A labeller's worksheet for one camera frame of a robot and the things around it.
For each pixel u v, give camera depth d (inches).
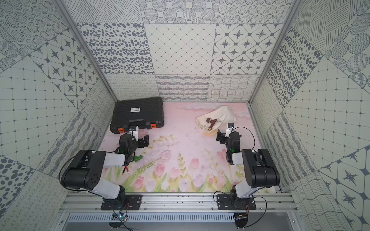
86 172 17.8
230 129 32.2
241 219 28.6
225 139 33.5
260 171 18.1
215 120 41.0
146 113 41.5
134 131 32.6
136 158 34.5
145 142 34.6
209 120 41.2
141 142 33.6
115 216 27.7
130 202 28.8
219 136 33.6
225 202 28.7
